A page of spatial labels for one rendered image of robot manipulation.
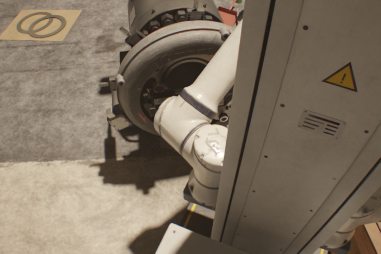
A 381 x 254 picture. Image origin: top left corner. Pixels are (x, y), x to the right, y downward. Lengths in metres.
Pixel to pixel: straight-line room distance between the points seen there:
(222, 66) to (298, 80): 0.61
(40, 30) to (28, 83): 0.77
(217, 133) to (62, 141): 1.49
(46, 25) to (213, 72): 2.64
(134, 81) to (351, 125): 1.09
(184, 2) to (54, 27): 1.96
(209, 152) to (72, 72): 1.99
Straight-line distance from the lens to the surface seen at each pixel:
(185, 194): 1.26
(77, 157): 2.24
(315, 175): 0.73
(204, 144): 1.03
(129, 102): 1.59
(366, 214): 1.07
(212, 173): 1.06
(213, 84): 1.11
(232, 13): 3.36
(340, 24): 0.47
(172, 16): 1.75
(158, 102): 1.53
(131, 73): 1.47
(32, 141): 2.45
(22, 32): 3.57
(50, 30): 3.44
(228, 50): 1.13
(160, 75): 1.66
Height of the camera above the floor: 1.78
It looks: 49 degrees down
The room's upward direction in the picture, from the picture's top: straight up
